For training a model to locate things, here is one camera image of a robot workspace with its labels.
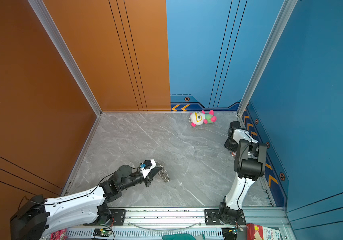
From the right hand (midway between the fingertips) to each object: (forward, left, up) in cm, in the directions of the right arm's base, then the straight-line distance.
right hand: (232, 148), depth 97 cm
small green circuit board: (-45, +73, -2) cm, 85 cm away
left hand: (-19, +44, +15) cm, 51 cm away
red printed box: (-45, 0, +2) cm, 45 cm away
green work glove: (-46, +34, -1) cm, 57 cm away
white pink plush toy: (+23, +21, +6) cm, 31 cm away
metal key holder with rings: (-23, +43, +15) cm, 51 cm away
